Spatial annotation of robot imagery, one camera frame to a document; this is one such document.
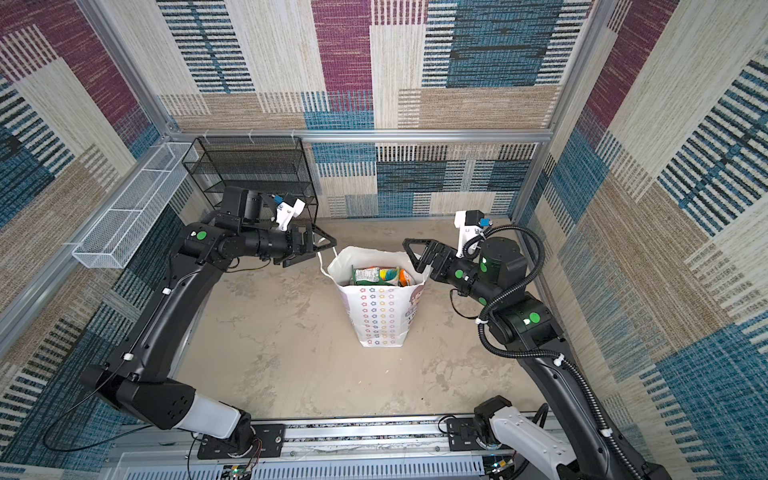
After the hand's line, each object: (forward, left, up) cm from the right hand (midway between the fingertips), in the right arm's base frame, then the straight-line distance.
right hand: (416, 253), depth 62 cm
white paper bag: (0, +8, -13) cm, 15 cm away
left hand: (+5, +19, -2) cm, 20 cm away
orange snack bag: (+8, +1, -21) cm, 23 cm away
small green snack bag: (+9, +9, -20) cm, 24 cm away
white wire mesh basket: (+12, +70, -4) cm, 71 cm away
